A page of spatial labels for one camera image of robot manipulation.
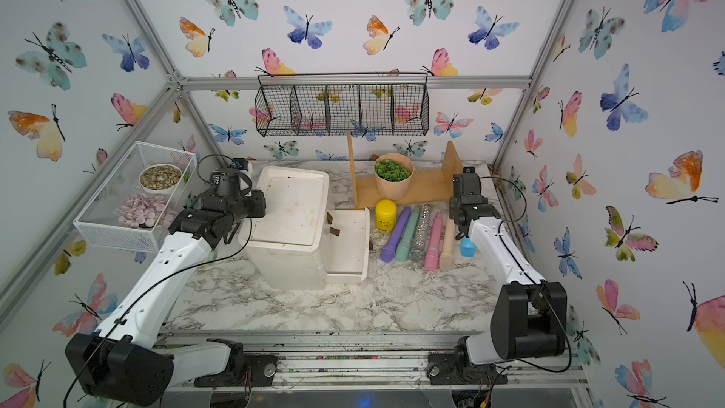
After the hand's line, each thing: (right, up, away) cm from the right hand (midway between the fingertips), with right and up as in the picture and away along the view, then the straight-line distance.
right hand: (476, 201), depth 85 cm
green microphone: (-21, -16, +8) cm, 28 cm away
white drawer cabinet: (-53, -9, -13) cm, 55 cm away
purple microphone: (-26, -16, +6) cm, 31 cm away
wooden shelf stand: (-12, +5, +19) cm, 22 cm away
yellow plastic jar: (-26, -4, +9) cm, 28 cm away
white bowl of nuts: (-85, +6, -13) cm, 86 cm away
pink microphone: (-12, -17, +6) cm, 22 cm away
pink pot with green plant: (-24, +9, +7) cm, 27 cm away
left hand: (-61, +2, -7) cm, 62 cm away
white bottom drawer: (-39, -15, +7) cm, 43 cm away
